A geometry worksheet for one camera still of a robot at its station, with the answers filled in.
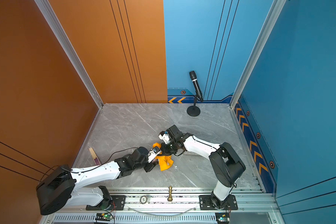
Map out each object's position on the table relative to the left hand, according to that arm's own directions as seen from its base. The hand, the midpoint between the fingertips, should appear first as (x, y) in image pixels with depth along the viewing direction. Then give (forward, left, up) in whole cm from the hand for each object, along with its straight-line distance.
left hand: (156, 156), depth 85 cm
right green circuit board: (-30, -36, -7) cm, 47 cm away
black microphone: (+48, -24, +24) cm, 59 cm away
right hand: (0, -2, +3) cm, 4 cm away
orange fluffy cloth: (-5, -6, +4) cm, 8 cm away
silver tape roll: (-23, +5, +1) cm, 24 cm away
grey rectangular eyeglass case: (+3, -22, -3) cm, 23 cm away
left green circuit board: (-30, +24, -5) cm, 39 cm away
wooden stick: (0, +40, -4) cm, 40 cm away
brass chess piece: (-22, -9, -4) cm, 24 cm away
